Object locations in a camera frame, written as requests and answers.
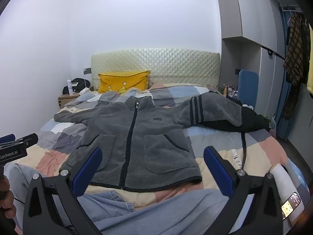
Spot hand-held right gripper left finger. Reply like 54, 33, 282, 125
22, 146, 108, 235

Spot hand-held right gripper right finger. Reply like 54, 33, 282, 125
203, 146, 297, 235

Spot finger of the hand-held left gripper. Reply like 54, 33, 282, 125
15, 133, 39, 150
0, 134, 16, 144

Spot grey fleece jacket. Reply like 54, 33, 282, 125
53, 93, 245, 193

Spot person's left hand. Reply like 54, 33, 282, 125
0, 176, 17, 228

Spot patchwork blanket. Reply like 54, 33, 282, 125
5, 83, 306, 208

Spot wooden nightstand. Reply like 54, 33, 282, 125
58, 92, 82, 108

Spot black pants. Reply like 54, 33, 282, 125
205, 104, 272, 134

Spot white device with display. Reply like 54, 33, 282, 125
269, 163, 305, 222

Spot blue-grey garment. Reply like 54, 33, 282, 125
5, 163, 235, 235

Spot black bag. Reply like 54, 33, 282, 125
63, 78, 92, 95

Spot group of small bottles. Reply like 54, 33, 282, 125
220, 84, 239, 98

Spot yellow pillow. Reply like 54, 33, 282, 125
98, 70, 151, 94

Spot quilted cream headboard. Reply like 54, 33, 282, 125
91, 48, 221, 89

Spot brown checked coat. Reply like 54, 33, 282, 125
283, 13, 309, 120

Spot yellow garment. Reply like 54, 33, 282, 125
306, 23, 313, 95

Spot grey bedside cabinet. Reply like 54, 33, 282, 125
215, 0, 286, 89

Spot black strap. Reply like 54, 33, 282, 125
240, 132, 247, 170

